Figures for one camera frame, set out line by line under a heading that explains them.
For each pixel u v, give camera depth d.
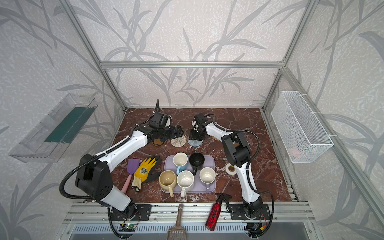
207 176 0.85
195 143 0.99
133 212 0.69
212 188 0.81
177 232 0.69
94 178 0.43
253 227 0.75
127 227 0.71
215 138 1.02
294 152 0.73
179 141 1.01
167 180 0.84
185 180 0.83
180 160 0.89
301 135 0.61
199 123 0.83
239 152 0.59
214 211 0.71
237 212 0.73
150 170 0.86
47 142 0.63
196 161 0.89
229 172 0.87
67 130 0.61
